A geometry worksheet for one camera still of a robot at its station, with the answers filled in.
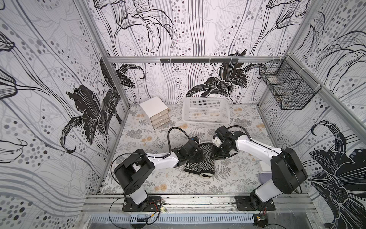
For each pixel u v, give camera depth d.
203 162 0.80
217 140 0.81
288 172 0.43
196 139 0.82
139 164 0.50
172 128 0.77
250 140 0.56
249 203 0.72
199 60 0.88
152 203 0.73
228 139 0.64
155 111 0.98
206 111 1.14
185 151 0.68
